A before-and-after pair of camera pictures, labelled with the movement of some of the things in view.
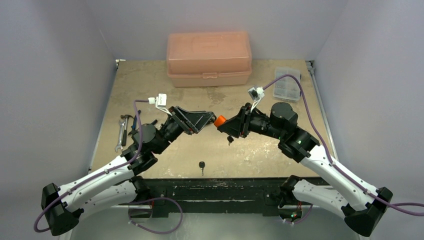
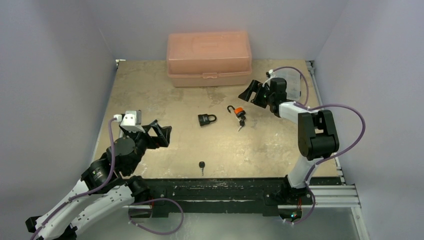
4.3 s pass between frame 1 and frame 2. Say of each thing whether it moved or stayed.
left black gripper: moved
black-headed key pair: moved
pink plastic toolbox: stayed
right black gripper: moved
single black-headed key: stayed
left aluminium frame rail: stayed
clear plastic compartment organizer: stayed
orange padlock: moved
